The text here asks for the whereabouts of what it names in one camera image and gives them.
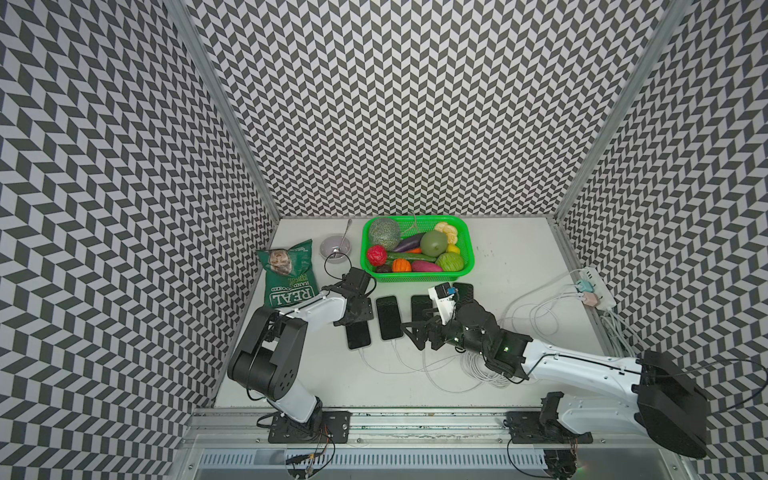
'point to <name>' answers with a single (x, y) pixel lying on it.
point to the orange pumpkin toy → (401, 265)
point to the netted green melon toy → (384, 232)
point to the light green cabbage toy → (450, 262)
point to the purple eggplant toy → (409, 243)
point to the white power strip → (606, 300)
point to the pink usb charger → (590, 299)
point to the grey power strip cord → (620, 337)
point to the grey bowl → (331, 242)
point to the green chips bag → (291, 274)
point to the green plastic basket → (410, 224)
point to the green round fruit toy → (434, 243)
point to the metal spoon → (337, 249)
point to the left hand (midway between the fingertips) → (357, 316)
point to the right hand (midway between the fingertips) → (413, 326)
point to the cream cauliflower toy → (451, 232)
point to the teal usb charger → (584, 286)
